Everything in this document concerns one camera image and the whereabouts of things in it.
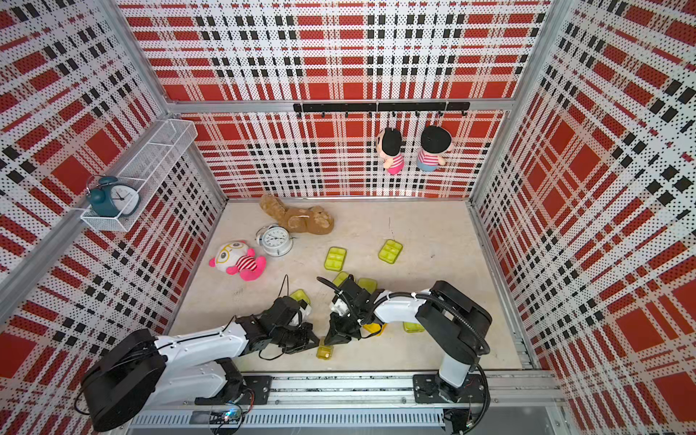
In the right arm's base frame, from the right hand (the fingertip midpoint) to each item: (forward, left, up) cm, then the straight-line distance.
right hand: (331, 341), depth 79 cm
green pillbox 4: (+16, +12, -3) cm, 21 cm away
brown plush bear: (+43, +10, +5) cm, 44 cm away
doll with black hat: (+58, -35, +29) cm, 74 cm away
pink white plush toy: (+27, +35, +4) cm, 44 cm away
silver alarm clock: (+37, +24, +1) cm, 44 cm away
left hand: (0, +3, -3) cm, 4 cm away
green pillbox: (+35, -20, -4) cm, 40 cm away
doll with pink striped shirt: (+60, -20, +27) cm, 68 cm away
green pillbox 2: (+22, -1, -3) cm, 22 cm away
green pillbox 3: (+19, -12, -2) cm, 23 cm away
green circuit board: (-18, +25, -2) cm, 31 cm away
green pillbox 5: (+5, -25, -3) cm, 26 cm away
